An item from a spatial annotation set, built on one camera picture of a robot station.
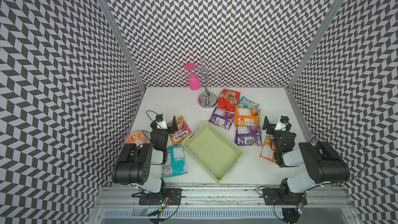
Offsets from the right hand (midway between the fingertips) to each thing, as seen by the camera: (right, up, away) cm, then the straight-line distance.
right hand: (273, 119), depth 89 cm
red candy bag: (-24, +11, +16) cm, 31 cm away
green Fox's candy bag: (-12, +9, +18) cm, 23 cm away
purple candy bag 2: (-14, -10, +2) cm, 17 cm away
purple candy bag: (-29, -1, +14) cm, 32 cm away
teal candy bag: (-55, -23, -7) cm, 60 cm away
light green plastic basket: (-36, -18, -1) cm, 40 cm away
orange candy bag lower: (-5, -19, -2) cm, 20 cm away
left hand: (-62, +1, +1) cm, 62 cm away
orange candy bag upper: (-15, 0, +10) cm, 18 cm away
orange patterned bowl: (-81, -11, +2) cm, 82 cm away
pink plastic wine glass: (-47, +23, +13) cm, 54 cm away
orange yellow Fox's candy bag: (-53, -8, +5) cm, 54 cm away
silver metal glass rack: (-38, +11, +22) cm, 45 cm away
